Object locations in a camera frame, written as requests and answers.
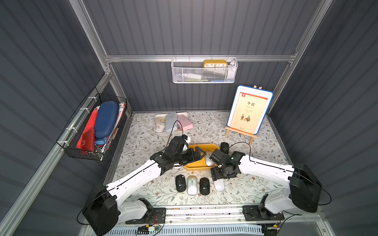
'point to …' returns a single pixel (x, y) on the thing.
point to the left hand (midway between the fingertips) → (202, 157)
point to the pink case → (184, 123)
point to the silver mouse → (192, 185)
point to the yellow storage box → (201, 164)
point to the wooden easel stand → (252, 136)
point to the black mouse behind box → (225, 147)
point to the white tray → (185, 114)
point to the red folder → (86, 141)
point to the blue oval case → (106, 119)
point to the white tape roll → (160, 121)
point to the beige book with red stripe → (248, 112)
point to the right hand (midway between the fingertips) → (219, 174)
